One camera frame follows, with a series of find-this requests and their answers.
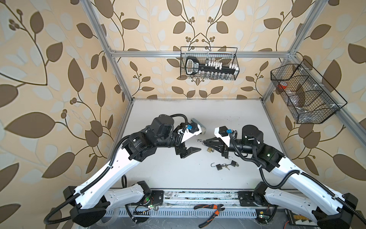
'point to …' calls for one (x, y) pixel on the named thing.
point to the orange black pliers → (217, 208)
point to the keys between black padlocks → (225, 165)
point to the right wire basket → (309, 98)
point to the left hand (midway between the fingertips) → (197, 137)
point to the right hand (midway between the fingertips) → (207, 142)
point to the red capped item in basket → (283, 85)
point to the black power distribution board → (295, 219)
